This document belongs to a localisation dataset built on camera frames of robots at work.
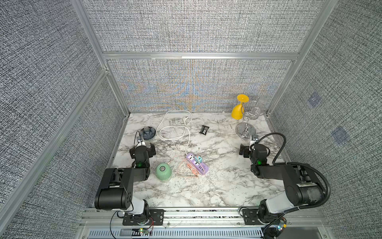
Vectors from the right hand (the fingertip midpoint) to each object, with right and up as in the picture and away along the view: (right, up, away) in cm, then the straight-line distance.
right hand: (250, 140), depth 94 cm
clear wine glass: (+8, +19, +10) cm, 22 cm away
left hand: (-66, -2, -1) cm, 66 cm away
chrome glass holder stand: (+2, +6, +14) cm, 15 cm away
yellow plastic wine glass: (-6, +19, +4) cm, 20 cm away
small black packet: (-28, +7, +13) cm, 31 cm away
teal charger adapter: (-33, -10, -6) cm, 35 cm away
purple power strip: (-37, -10, -1) cm, 38 cm away
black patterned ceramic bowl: (-67, +4, +12) cm, 69 cm away
